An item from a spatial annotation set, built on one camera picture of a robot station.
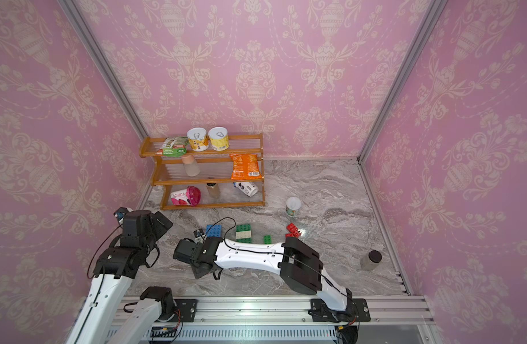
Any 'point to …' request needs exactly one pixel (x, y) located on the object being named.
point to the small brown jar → (213, 189)
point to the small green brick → (267, 239)
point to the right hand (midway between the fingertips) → (206, 266)
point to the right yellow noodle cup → (219, 138)
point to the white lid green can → (293, 203)
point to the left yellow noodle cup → (197, 139)
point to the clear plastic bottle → (190, 165)
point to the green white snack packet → (173, 147)
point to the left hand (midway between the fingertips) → (159, 223)
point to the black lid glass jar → (371, 260)
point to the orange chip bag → (245, 166)
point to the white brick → (243, 234)
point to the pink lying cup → (190, 196)
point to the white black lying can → (248, 188)
